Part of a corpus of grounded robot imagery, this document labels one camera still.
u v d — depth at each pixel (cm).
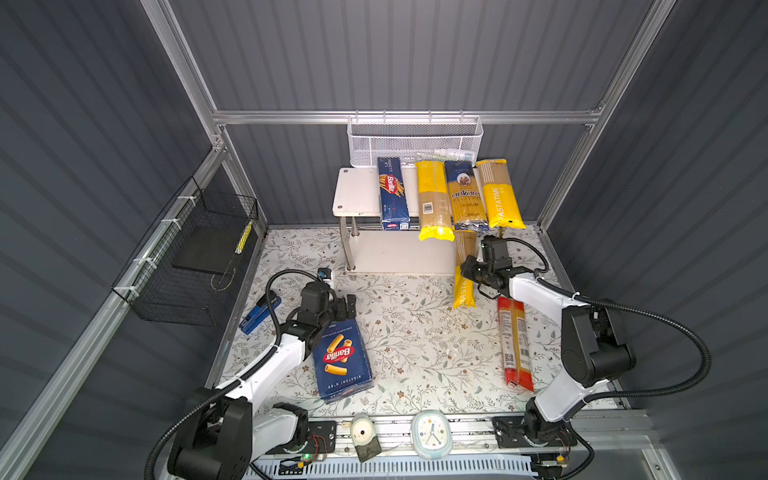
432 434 72
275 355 53
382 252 105
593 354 47
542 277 61
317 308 66
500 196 77
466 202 76
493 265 73
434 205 74
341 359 81
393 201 74
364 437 68
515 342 87
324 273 76
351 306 79
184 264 74
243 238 80
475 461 71
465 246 96
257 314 96
